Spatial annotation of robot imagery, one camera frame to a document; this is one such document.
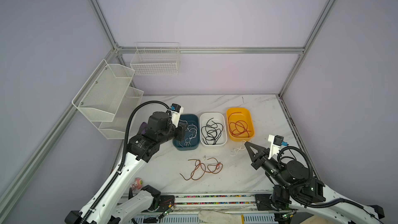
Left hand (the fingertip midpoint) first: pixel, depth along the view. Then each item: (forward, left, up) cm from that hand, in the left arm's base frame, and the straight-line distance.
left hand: (186, 127), depth 70 cm
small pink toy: (-18, +25, -25) cm, 39 cm away
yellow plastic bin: (+27, -38, -26) cm, 53 cm away
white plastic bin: (+24, -19, -24) cm, 39 cm away
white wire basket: (+48, +22, +6) cm, 53 cm away
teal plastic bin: (+7, -1, -24) cm, 26 cm away
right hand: (-10, -25, +2) cm, 27 cm away
